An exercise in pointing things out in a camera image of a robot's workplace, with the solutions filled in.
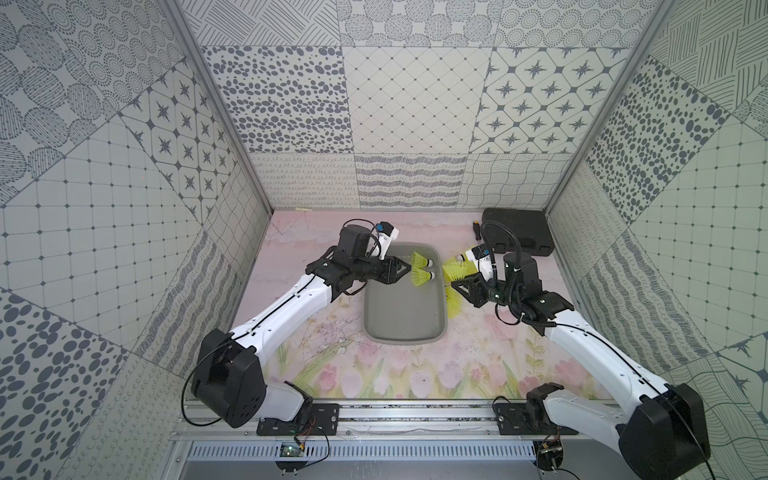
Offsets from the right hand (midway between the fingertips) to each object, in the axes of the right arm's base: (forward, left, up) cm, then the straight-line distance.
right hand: (457, 286), depth 80 cm
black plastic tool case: (+32, -28, -13) cm, 44 cm away
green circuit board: (-36, +42, -18) cm, 58 cm away
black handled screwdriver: (+35, -14, -15) cm, 40 cm away
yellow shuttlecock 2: (+10, +9, -11) cm, 18 cm away
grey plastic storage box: (-1, +15, -14) cm, 21 cm away
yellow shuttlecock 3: (+2, 0, +6) cm, 6 cm away
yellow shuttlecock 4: (+3, -1, -12) cm, 12 cm away
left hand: (0, +12, +7) cm, 13 cm away
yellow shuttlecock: (+17, +9, -13) cm, 23 cm away
